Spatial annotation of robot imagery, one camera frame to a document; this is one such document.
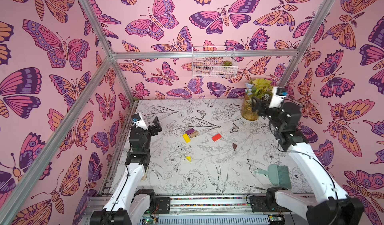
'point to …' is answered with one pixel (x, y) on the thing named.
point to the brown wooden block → (194, 134)
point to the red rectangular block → (216, 137)
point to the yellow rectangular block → (186, 138)
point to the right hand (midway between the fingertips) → (262, 96)
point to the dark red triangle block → (234, 146)
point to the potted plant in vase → (259, 88)
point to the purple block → (188, 132)
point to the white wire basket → (211, 62)
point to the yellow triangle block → (189, 158)
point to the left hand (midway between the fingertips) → (151, 117)
